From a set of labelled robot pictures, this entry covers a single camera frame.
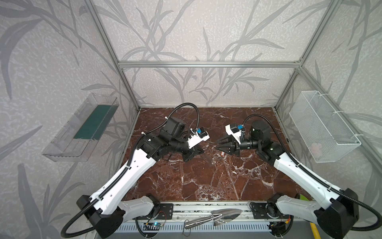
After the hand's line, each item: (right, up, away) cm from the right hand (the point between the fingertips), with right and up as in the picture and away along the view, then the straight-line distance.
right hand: (217, 140), depth 66 cm
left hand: (-6, -3, -2) cm, 7 cm away
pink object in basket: (+49, -5, +6) cm, 50 cm away
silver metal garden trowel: (+2, -38, +6) cm, 38 cm away
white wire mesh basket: (+47, +3, -2) cm, 47 cm away
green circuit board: (-31, -43, +6) cm, 54 cm away
